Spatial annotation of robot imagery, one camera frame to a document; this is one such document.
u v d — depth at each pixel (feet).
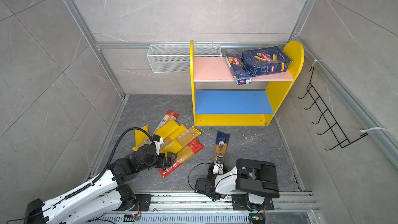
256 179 1.67
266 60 2.35
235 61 2.44
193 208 2.39
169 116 3.41
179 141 2.96
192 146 2.96
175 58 3.29
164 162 2.16
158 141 2.30
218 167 2.40
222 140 3.04
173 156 2.40
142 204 2.40
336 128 2.05
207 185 2.20
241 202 2.40
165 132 3.11
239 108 3.08
